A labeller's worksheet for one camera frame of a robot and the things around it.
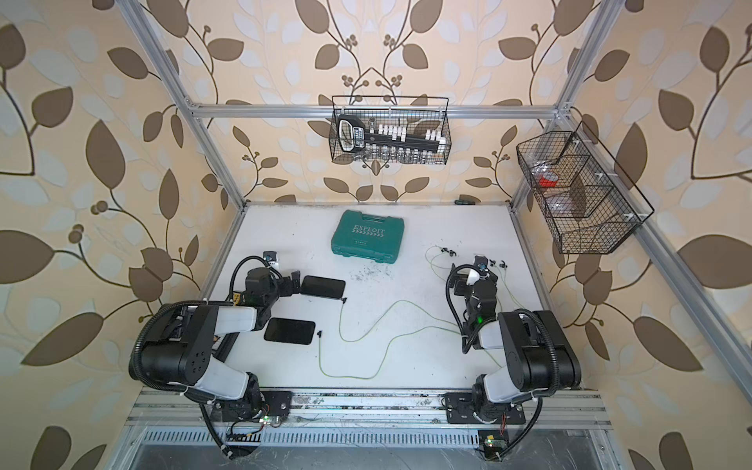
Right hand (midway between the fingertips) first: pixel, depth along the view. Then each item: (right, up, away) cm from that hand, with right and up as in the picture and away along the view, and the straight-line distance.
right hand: (470, 267), depth 91 cm
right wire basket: (+25, +18, -18) cm, 36 cm away
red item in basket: (+18, +25, -10) cm, 32 cm away
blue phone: (-48, -7, +5) cm, 48 cm away
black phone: (-56, -20, -2) cm, 59 cm away
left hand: (-62, -1, +3) cm, 62 cm away
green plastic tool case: (-33, +9, +14) cm, 37 cm away
